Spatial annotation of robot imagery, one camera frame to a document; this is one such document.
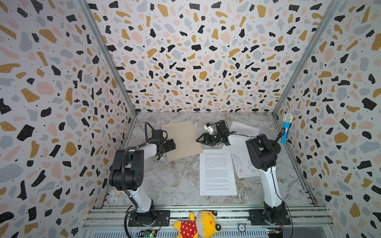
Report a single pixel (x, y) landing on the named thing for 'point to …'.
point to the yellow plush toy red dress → (204, 225)
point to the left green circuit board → (145, 233)
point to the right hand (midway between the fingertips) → (196, 139)
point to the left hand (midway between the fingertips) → (170, 143)
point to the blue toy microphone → (287, 119)
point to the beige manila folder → (185, 137)
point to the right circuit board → (275, 232)
